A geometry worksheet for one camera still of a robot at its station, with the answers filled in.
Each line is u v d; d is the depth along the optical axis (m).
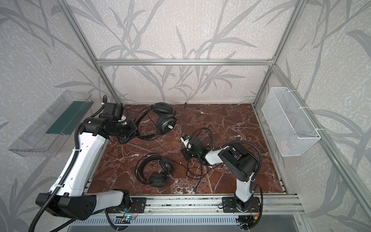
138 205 0.73
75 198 0.39
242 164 0.50
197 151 0.74
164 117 0.66
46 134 0.64
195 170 0.86
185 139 0.83
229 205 0.74
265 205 0.75
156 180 0.75
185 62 0.98
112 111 0.53
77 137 0.44
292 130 0.62
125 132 0.65
